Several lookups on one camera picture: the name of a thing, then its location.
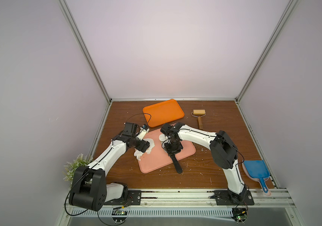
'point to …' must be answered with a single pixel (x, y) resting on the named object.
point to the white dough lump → (138, 154)
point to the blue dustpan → (257, 170)
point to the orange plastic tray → (160, 113)
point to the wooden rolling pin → (199, 113)
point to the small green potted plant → (80, 160)
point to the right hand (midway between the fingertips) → (169, 151)
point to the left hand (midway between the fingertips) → (144, 140)
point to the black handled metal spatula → (176, 164)
